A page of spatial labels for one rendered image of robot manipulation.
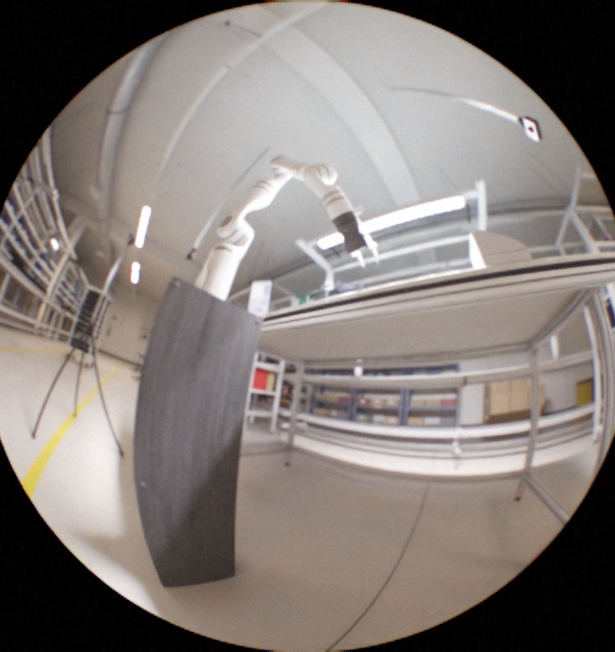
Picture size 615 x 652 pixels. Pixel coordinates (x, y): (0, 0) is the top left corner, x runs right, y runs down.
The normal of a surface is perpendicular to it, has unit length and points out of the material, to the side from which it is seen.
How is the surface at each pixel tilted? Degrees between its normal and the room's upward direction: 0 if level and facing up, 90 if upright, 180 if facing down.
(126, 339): 90
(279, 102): 180
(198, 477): 90
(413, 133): 180
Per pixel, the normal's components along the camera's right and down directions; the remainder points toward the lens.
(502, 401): -0.62, -0.34
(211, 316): 0.74, -0.13
